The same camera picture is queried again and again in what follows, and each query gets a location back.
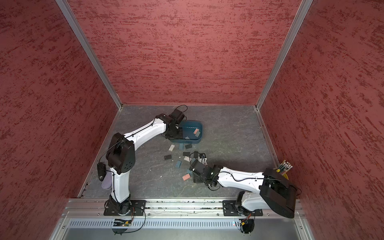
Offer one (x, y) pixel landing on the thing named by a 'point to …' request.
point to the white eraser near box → (171, 147)
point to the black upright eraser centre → (196, 154)
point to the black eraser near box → (188, 146)
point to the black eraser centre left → (167, 157)
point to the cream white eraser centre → (187, 158)
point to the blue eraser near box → (181, 146)
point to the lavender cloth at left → (107, 180)
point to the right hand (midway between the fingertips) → (199, 179)
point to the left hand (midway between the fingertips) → (177, 139)
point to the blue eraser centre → (178, 163)
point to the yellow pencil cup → (283, 168)
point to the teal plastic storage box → (192, 132)
